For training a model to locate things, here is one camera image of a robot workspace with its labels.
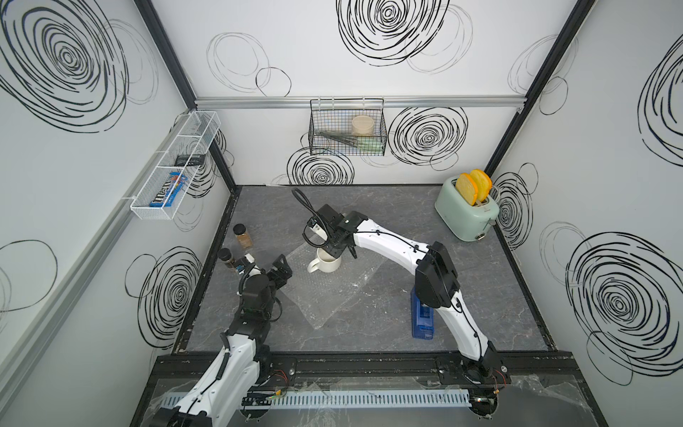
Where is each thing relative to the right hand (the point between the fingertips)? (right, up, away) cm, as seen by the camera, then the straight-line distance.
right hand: (337, 240), depth 92 cm
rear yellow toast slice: (+51, +20, 0) cm, 55 cm away
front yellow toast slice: (+46, +18, 0) cm, 49 cm away
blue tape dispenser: (+26, -22, -13) cm, 37 cm away
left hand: (-20, -6, -8) cm, 22 cm away
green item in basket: (+13, +35, +5) cm, 38 cm away
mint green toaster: (+43, +8, 0) cm, 44 cm away
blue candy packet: (-45, +16, -20) cm, 52 cm away
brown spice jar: (-34, +2, +2) cm, 35 cm away
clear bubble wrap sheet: (-5, -18, -3) cm, 19 cm away
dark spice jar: (-37, -4, -5) cm, 37 cm away
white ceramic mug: (-4, -7, -6) cm, 10 cm away
